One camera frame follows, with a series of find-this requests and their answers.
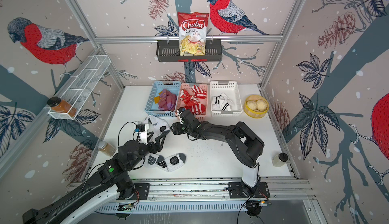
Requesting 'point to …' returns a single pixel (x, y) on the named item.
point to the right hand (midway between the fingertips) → (173, 127)
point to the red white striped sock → (198, 92)
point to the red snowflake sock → (186, 98)
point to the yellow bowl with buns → (256, 106)
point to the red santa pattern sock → (197, 108)
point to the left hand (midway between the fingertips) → (161, 131)
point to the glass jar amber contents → (106, 148)
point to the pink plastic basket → (187, 86)
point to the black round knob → (279, 159)
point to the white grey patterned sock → (168, 163)
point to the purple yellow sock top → (167, 101)
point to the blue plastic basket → (152, 108)
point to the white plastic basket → (230, 88)
